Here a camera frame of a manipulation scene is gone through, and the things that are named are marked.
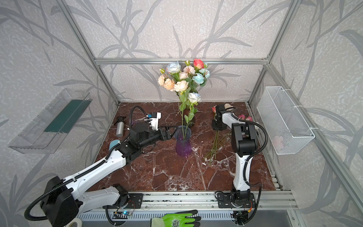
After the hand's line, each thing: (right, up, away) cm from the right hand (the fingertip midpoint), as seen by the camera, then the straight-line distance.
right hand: (216, 126), depth 105 cm
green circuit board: (-56, -43, -32) cm, 77 cm away
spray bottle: (-71, 0, -3) cm, 71 cm away
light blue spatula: (-72, -11, -8) cm, 73 cm away
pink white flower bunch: (+2, -9, -8) cm, 12 cm away
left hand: (-27, +2, -32) cm, 42 cm away
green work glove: (-23, -42, -37) cm, 60 cm away
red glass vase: (-20, +7, -29) cm, 36 cm away
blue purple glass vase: (-24, -13, -11) cm, 29 cm away
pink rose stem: (-3, -11, -11) cm, 16 cm away
